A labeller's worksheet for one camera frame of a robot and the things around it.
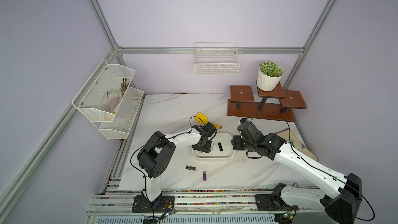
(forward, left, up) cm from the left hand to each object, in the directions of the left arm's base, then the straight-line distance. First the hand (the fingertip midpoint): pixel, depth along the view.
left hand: (203, 149), depth 92 cm
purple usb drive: (-15, -1, 0) cm, 15 cm away
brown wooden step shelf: (+33, -52, +3) cm, 61 cm away
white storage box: (+6, -14, +1) cm, 15 cm away
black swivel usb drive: (-11, +7, 0) cm, 13 cm away
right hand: (-3, -18, +14) cm, 23 cm away
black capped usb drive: (+2, -11, 0) cm, 11 cm away
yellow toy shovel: (+23, -1, -1) cm, 23 cm away
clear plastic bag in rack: (+14, +47, +29) cm, 57 cm away
